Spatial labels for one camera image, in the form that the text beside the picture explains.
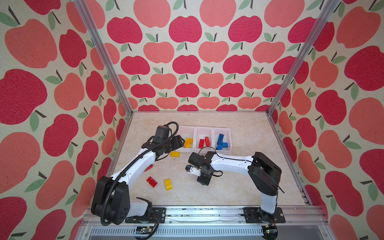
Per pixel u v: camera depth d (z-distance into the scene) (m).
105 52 0.87
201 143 1.01
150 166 0.90
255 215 0.73
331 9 0.70
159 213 0.75
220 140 1.02
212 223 0.73
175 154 0.96
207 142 1.01
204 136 1.04
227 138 1.04
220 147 0.98
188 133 1.05
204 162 0.64
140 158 0.53
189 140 1.01
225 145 1.00
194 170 0.80
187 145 0.98
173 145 0.75
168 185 0.83
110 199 0.40
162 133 0.65
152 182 0.84
